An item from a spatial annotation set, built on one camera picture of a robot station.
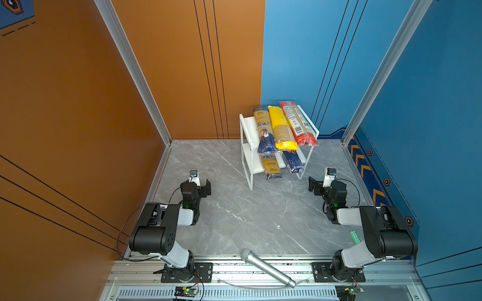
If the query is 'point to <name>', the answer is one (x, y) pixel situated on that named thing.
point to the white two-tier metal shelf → (251, 160)
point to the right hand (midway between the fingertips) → (320, 178)
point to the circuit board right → (348, 293)
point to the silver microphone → (249, 257)
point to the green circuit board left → (185, 291)
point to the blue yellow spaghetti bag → (270, 161)
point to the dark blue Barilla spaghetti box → (293, 161)
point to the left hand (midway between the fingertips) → (198, 178)
